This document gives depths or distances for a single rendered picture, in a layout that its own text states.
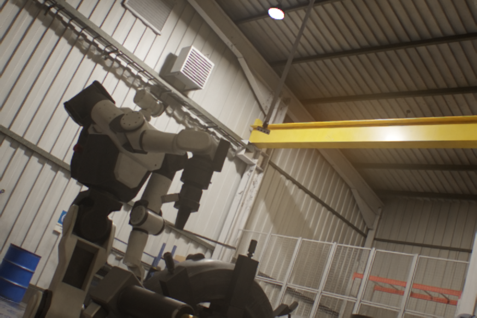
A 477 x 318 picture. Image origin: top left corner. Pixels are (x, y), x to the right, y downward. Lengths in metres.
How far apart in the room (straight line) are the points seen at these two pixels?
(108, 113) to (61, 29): 8.96
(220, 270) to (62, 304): 0.53
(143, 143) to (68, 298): 0.56
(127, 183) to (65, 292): 0.43
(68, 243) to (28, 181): 8.43
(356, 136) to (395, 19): 2.53
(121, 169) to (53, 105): 8.58
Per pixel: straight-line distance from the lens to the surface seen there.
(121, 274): 1.39
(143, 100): 2.02
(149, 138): 1.66
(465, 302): 9.16
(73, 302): 1.81
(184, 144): 1.58
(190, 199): 1.52
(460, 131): 10.19
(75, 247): 1.89
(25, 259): 9.48
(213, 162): 1.57
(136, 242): 2.06
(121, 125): 1.71
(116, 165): 1.91
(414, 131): 10.61
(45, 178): 10.34
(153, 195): 2.10
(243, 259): 1.62
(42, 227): 10.45
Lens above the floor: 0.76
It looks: 21 degrees up
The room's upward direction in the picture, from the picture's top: 22 degrees clockwise
